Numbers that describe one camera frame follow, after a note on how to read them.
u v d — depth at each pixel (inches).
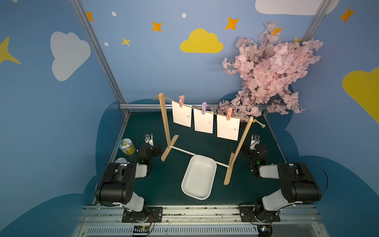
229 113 22.8
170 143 38.7
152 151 32.1
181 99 25.1
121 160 34.5
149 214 28.9
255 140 31.8
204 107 24.0
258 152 28.3
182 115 27.5
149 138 31.5
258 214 26.6
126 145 35.7
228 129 25.6
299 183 18.5
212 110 38.4
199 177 34.2
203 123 26.5
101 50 33.7
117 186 17.6
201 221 28.9
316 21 29.0
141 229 28.5
